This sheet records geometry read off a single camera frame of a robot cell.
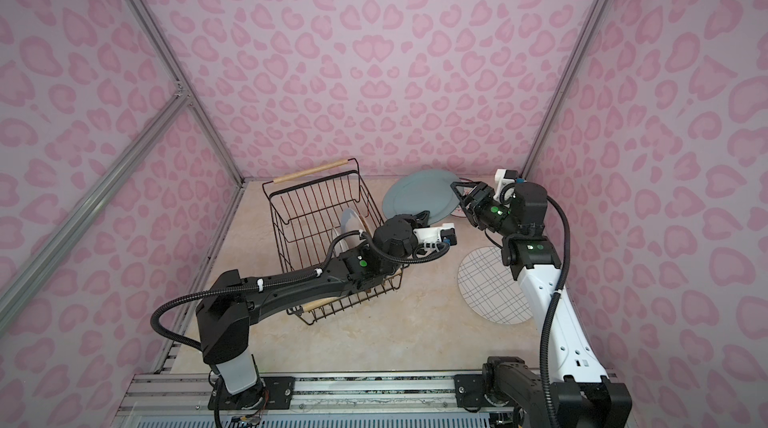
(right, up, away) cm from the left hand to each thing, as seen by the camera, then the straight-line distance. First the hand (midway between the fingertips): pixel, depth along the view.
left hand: (425, 203), depth 74 cm
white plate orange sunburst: (+8, -2, -2) cm, 8 cm away
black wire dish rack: (-38, -3, +33) cm, 50 cm away
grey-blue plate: (-1, +4, +12) cm, 13 cm away
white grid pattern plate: (+21, -25, +17) cm, 37 cm away
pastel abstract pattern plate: (-20, -5, +10) cm, 23 cm away
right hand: (+6, +3, -4) cm, 8 cm away
